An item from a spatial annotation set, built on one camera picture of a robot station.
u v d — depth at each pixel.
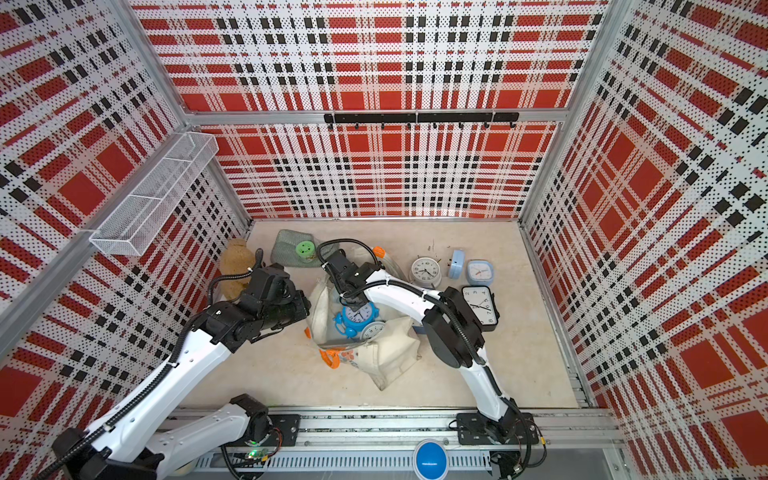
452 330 0.51
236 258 0.84
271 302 0.57
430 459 0.69
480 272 1.02
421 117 0.88
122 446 0.38
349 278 0.67
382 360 0.75
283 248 1.12
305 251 1.05
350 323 0.90
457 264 0.98
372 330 0.87
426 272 1.01
